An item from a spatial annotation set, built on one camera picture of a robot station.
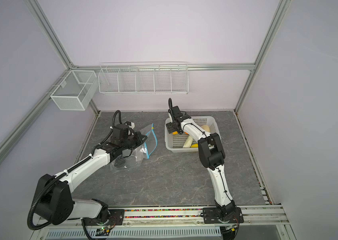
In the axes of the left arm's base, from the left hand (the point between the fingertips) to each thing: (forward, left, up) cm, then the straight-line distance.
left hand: (148, 138), depth 83 cm
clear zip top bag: (-5, +12, -13) cm, 18 cm away
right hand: (+16, -16, -11) cm, 25 cm away
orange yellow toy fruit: (+8, -16, -7) cm, 19 cm away
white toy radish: (+4, -24, -13) cm, 27 cm away
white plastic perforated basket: (+8, -15, -17) cm, 24 cm away
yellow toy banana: (+1, -28, -13) cm, 31 cm away
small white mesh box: (+39, +51, +5) cm, 64 cm away
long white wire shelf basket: (+40, +3, +12) cm, 42 cm away
